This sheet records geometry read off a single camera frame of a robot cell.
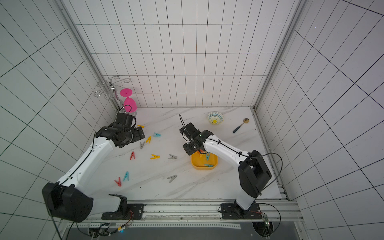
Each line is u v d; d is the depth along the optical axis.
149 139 1.00
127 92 0.92
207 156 0.91
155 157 0.92
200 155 0.92
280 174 0.50
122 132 0.57
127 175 0.85
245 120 1.10
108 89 1.07
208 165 0.88
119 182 0.83
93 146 0.49
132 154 0.93
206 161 0.90
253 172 0.44
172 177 0.83
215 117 1.10
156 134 1.03
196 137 0.62
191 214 0.73
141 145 0.97
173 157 0.92
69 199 0.38
